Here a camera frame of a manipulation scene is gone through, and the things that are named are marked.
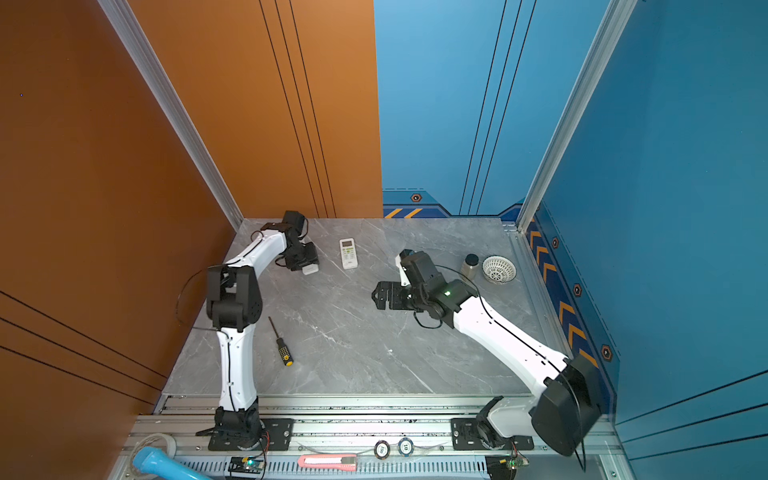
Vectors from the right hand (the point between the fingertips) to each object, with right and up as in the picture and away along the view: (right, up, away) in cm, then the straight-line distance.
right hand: (384, 296), depth 78 cm
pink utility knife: (-13, -38, -8) cm, 41 cm away
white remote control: (-26, +6, +22) cm, 34 cm away
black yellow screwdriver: (-30, -17, +9) cm, 36 cm away
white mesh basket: (+39, +5, +26) cm, 47 cm away
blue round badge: (+5, -36, -5) cm, 37 cm away
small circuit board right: (+31, -38, -8) cm, 50 cm away
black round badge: (0, -36, -6) cm, 36 cm away
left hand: (-25, +9, +27) cm, 38 cm away
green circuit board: (-33, -39, -7) cm, 52 cm away
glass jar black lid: (+27, +7, +19) cm, 34 cm away
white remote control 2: (-14, +11, +31) cm, 36 cm away
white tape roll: (-53, -34, -5) cm, 63 cm away
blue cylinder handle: (-51, -35, -12) cm, 63 cm away
